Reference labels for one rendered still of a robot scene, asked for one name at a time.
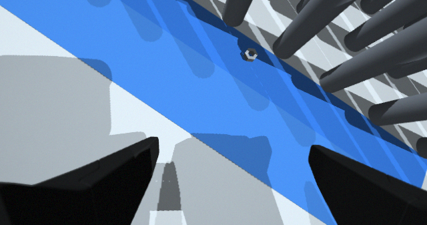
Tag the grey hex nut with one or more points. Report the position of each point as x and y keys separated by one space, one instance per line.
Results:
x=251 y=51

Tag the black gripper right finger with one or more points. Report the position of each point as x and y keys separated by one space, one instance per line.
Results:
x=357 y=194

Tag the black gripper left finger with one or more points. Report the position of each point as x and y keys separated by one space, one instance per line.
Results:
x=107 y=191

